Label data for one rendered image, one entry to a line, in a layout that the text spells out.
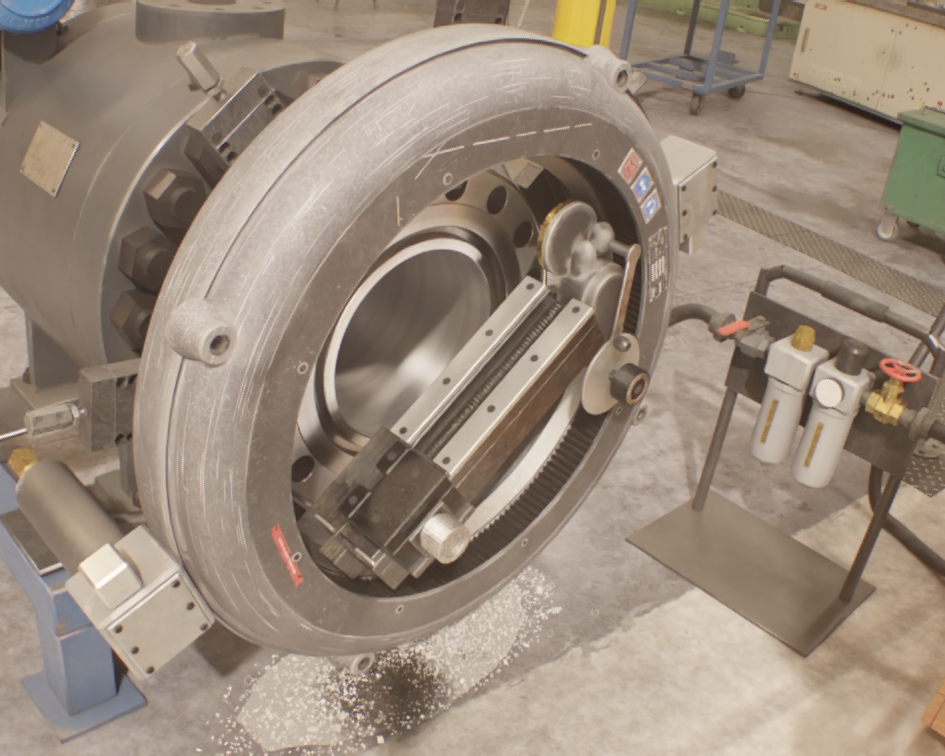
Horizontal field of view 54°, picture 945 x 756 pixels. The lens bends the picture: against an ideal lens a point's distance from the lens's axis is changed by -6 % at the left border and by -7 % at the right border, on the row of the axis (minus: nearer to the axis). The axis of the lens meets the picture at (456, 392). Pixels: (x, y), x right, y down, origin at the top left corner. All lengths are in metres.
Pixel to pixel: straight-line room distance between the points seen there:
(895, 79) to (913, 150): 3.02
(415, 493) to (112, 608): 0.31
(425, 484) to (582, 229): 0.38
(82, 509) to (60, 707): 0.49
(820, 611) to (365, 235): 1.30
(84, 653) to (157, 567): 0.47
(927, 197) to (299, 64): 3.36
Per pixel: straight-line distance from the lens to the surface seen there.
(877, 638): 1.93
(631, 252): 1.16
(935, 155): 4.25
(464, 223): 1.14
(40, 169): 1.35
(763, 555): 2.00
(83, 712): 1.50
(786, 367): 1.75
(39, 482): 1.15
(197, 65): 0.87
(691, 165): 1.32
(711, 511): 2.08
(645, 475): 2.15
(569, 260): 1.17
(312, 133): 0.85
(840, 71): 7.59
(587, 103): 1.03
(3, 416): 1.69
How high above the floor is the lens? 1.12
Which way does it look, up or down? 29 degrees down
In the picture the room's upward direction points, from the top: 8 degrees clockwise
